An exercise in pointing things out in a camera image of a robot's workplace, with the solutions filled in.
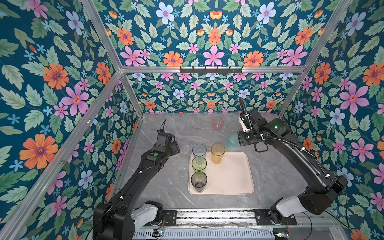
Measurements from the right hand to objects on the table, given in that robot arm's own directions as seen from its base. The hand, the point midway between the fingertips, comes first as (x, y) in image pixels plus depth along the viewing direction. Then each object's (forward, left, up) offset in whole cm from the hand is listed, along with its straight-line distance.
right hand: (241, 136), depth 73 cm
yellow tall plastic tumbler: (+3, +10, -18) cm, 21 cm away
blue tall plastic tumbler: (+2, +21, -15) cm, 26 cm away
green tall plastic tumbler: (-4, +22, -21) cm, 30 cm away
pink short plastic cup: (+30, +8, -23) cm, 38 cm away
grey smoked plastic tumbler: (-15, +21, -17) cm, 31 cm away
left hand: (+3, +35, -8) cm, 36 cm away
